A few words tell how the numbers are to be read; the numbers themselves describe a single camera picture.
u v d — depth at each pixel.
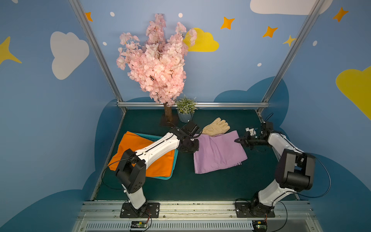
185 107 1.01
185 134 0.62
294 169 0.47
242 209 0.75
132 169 0.45
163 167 0.76
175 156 0.84
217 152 0.91
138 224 0.72
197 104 1.08
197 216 0.73
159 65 0.64
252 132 0.83
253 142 0.80
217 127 1.11
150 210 0.75
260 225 0.73
